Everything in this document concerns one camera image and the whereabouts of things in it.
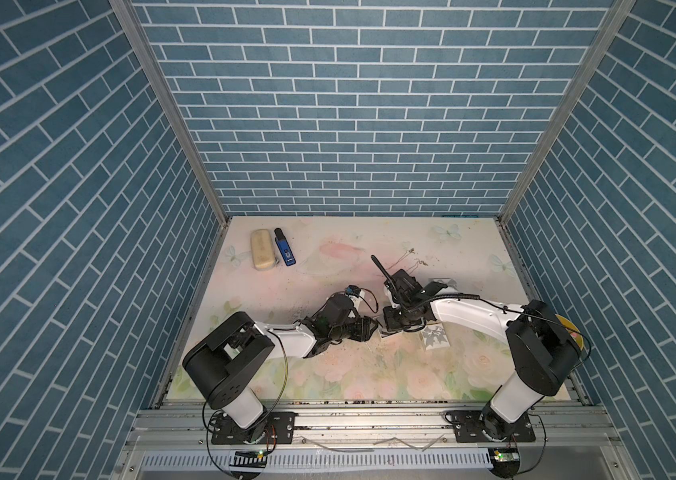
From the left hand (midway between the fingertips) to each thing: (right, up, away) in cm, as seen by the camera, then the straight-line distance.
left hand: (378, 327), depth 87 cm
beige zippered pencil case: (-41, +23, +20) cm, 51 cm away
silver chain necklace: (+15, +22, +24) cm, 36 cm away
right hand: (+3, 0, +2) cm, 4 cm away
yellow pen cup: (+49, +2, -11) cm, 50 cm away
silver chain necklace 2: (+16, +18, +21) cm, 32 cm away
